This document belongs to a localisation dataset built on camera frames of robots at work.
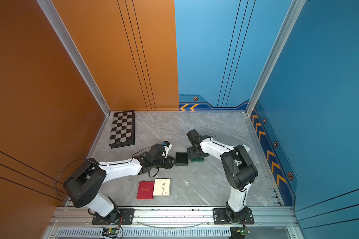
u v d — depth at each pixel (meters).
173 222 0.72
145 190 0.79
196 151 0.81
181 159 0.90
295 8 0.70
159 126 1.12
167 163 0.78
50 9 0.70
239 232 0.70
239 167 0.48
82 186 0.45
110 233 0.72
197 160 0.88
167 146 0.81
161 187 0.79
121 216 0.72
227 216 0.66
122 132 1.05
